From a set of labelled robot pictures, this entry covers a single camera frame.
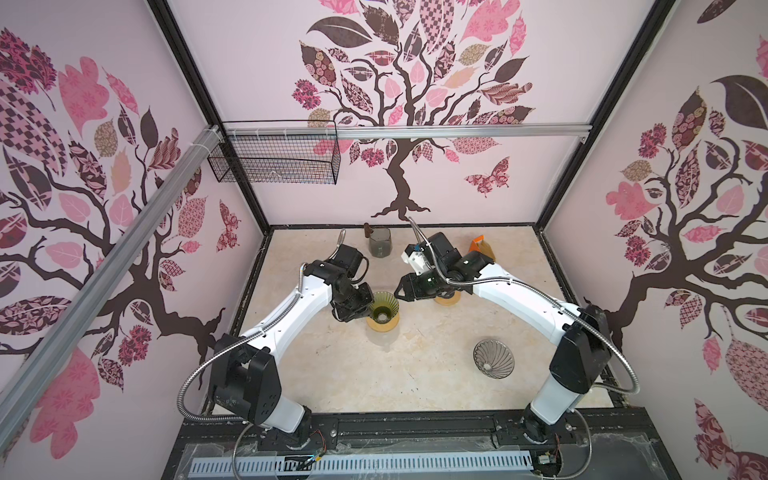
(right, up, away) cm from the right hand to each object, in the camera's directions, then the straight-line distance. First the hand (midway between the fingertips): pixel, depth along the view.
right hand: (400, 290), depth 79 cm
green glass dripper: (-5, -6, +5) cm, 9 cm away
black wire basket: (-39, +43, +15) cm, 60 cm away
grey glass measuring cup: (-7, +14, +31) cm, 34 cm away
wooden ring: (+17, -6, +18) cm, 25 cm away
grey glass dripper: (+27, -20, +3) cm, 33 cm away
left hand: (-8, -7, +1) cm, 10 cm away
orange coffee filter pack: (+29, +13, +23) cm, 39 cm away
